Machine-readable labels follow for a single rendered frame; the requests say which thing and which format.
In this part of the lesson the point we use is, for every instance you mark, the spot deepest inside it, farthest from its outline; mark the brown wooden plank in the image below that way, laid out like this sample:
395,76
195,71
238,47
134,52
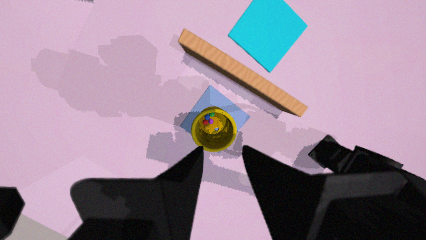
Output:
209,55

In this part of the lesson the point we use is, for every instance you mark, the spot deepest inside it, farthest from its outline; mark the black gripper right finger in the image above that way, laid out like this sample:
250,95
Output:
293,203

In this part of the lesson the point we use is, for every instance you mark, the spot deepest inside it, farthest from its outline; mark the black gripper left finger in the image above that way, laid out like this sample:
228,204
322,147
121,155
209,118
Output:
168,199

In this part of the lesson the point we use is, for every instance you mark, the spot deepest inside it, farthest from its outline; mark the olive yellow cup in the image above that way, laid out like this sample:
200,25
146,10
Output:
212,140

